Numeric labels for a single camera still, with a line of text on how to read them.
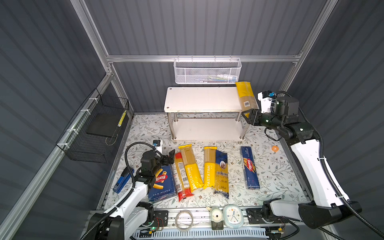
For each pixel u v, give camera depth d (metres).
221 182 0.83
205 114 1.20
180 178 0.84
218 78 0.91
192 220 0.72
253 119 0.59
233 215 0.72
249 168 0.87
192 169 0.88
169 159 0.77
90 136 0.71
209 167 0.89
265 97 0.58
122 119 0.80
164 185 0.78
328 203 0.37
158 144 0.72
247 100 0.75
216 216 0.68
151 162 0.64
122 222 0.42
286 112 0.48
